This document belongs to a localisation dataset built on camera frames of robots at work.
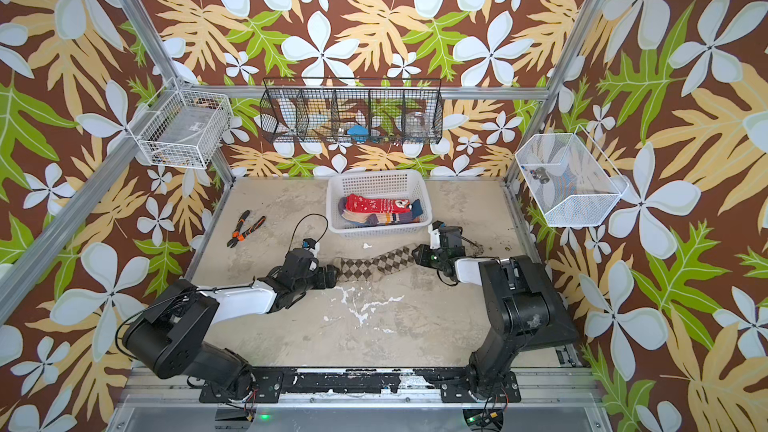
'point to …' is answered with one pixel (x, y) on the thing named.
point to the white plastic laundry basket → (377, 184)
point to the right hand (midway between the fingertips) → (415, 251)
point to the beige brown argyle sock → (373, 269)
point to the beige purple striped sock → (381, 218)
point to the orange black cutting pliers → (239, 236)
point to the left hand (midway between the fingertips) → (331, 267)
